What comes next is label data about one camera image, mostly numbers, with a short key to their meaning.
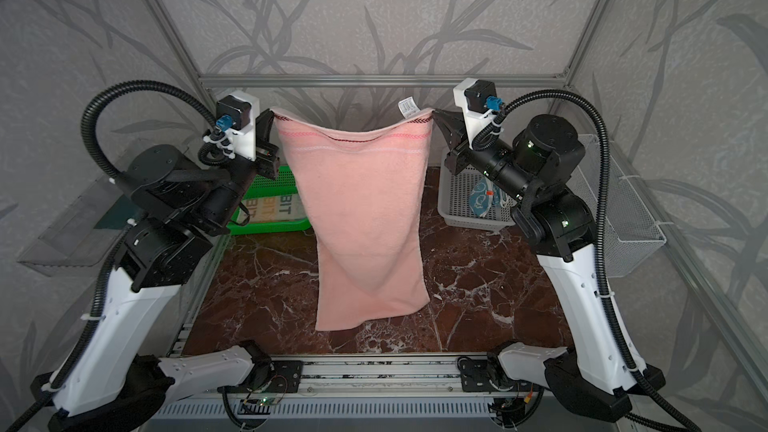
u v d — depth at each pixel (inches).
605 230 13.9
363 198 23.9
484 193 40.8
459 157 16.3
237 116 13.7
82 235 24.9
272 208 20.3
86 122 10.7
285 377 28.8
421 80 59.0
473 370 29.6
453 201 43.0
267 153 16.6
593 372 14.6
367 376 29.7
